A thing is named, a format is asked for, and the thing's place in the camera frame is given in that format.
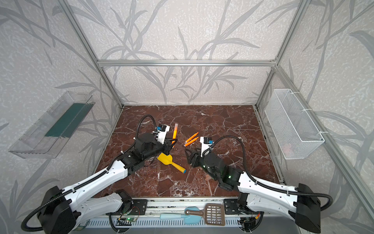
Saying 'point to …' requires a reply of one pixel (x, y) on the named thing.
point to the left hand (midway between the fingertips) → (178, 136)
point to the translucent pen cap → (208, 177)
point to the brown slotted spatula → (214, 214)
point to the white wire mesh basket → (295, 134)
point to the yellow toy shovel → (167, 159)
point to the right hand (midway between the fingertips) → (189, 144)
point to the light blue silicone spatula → (188, 219)
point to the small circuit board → (131, 219)
